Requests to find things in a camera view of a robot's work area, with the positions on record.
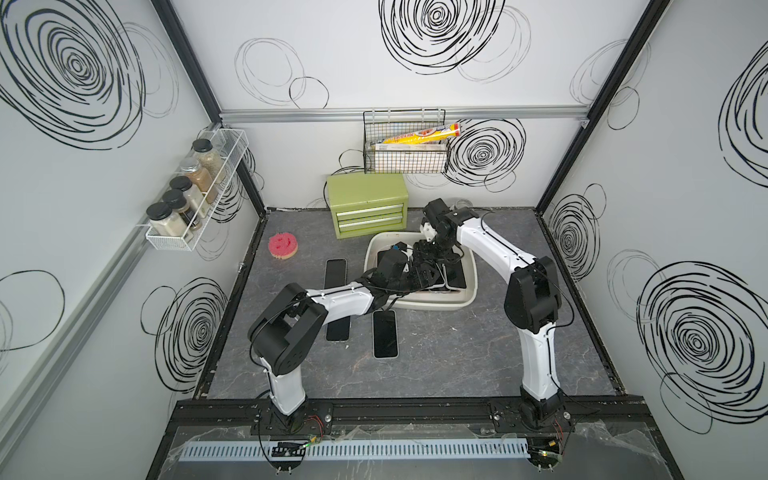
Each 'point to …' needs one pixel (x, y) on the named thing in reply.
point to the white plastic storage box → (432, 299)
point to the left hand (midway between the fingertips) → (432, 276)
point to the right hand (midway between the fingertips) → (425, 260)
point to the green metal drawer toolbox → (368, 204)
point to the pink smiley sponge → (283, 245)
